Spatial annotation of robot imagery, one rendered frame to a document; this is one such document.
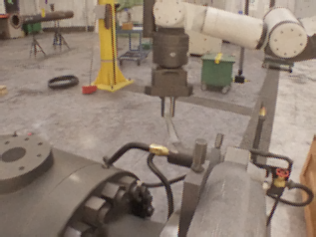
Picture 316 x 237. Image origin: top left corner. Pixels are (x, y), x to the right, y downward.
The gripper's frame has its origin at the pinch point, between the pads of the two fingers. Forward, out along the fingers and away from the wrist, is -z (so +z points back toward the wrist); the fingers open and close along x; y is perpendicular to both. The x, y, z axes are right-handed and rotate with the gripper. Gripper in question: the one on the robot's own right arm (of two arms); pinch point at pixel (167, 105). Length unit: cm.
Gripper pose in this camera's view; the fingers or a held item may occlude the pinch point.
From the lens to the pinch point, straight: 60.3
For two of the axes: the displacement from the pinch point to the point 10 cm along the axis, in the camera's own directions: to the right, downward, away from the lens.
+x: -10.0, 0.0, -0.9
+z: 0.3, -9.3, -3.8
